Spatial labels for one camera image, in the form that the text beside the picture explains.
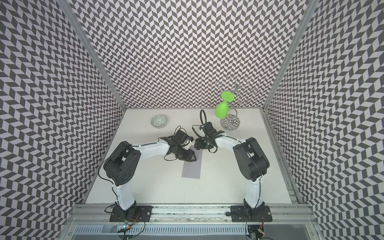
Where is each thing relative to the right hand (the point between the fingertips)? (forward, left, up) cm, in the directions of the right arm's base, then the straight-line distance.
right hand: (198, 147), depth 95 cm
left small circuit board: (-41, +32, +3) cm, 53 cm away
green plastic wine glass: (+14, -14, +20) cm, 28 cm away
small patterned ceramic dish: (+22, +29, +1) cm, 37 cm away
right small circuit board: (-42, -27, -2) cm, 51 cm away
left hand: (-8, +4, 0) cm, 9 cm away
